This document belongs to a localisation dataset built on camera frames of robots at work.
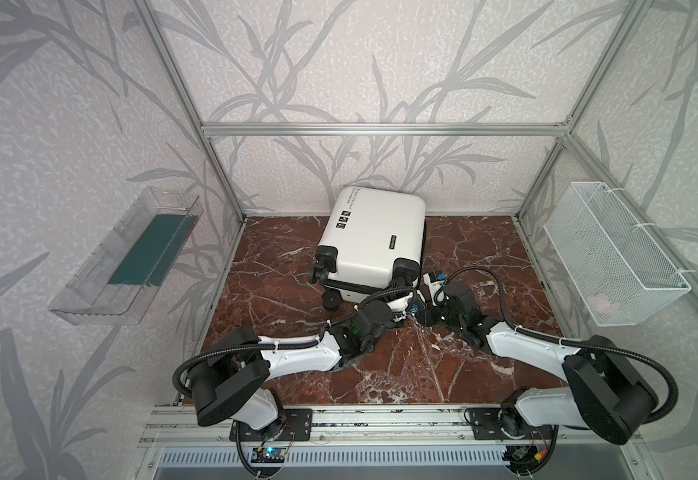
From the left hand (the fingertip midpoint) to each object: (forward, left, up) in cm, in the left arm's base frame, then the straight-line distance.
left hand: (401, 279), depth 80 cm
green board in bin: (-2, +58, +14) cm, 60 cm away
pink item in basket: (-8, -48, +4) cm, 49 cm away
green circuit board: (-38, +33, -19) cm, 54 cm away
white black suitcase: (+12, +8, +2) cm, 14 cm away
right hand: (0, -5, -10) cm, 11 cm away
